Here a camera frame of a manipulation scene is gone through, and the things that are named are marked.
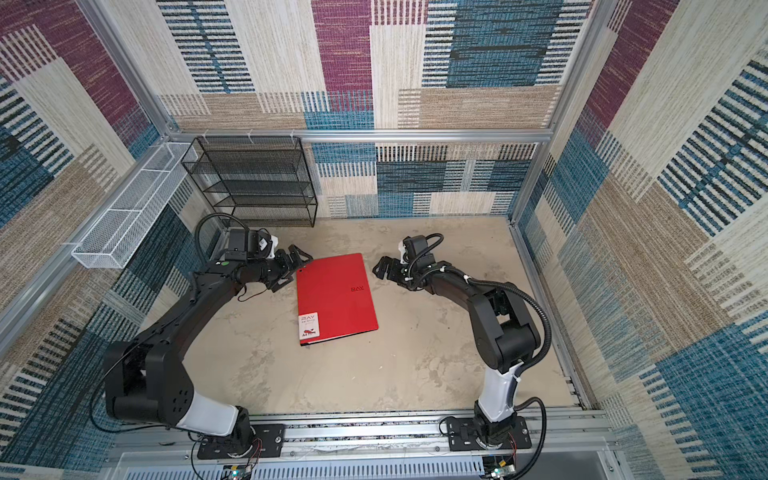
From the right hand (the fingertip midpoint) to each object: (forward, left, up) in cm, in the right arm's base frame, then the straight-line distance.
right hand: (384, 277), depth 94 cm
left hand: (-1, +22, +11) cm, 24 cm away
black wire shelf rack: (+37, +43, +11) cm, 58 cm away
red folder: (-4, +16, -7) cm, 18 cm away
